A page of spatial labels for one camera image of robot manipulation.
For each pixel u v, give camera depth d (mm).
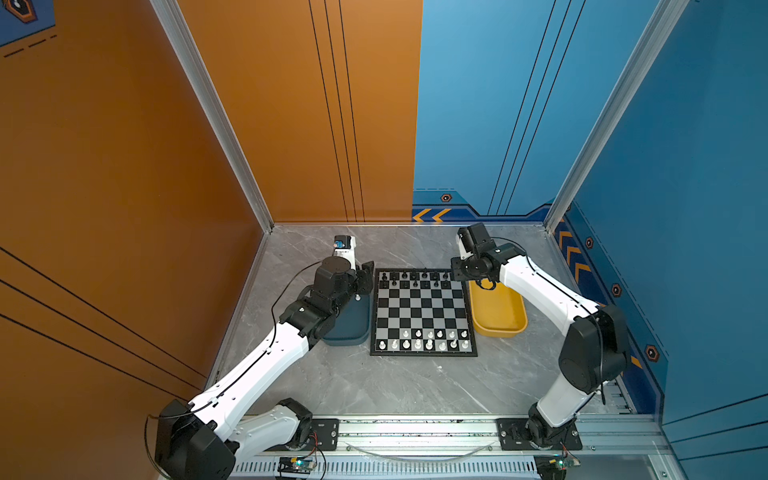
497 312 917
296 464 709
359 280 665
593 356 453
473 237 685
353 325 961
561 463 695
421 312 939
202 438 378
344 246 643
